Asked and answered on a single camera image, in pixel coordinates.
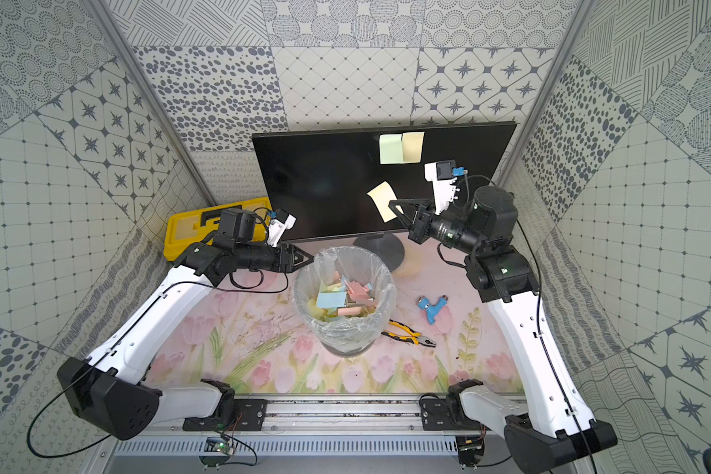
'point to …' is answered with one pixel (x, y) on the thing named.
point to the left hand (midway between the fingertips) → (305, 251)
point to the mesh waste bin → (350, 339)
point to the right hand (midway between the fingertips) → (389, 209)
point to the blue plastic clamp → (432, 310)
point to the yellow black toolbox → (196, 225)
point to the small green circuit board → (226, 447)
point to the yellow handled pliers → (417, 338)
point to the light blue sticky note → (331, 299)
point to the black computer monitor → (339, 185)
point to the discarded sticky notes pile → (359, 299)
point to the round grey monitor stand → (386, 246)
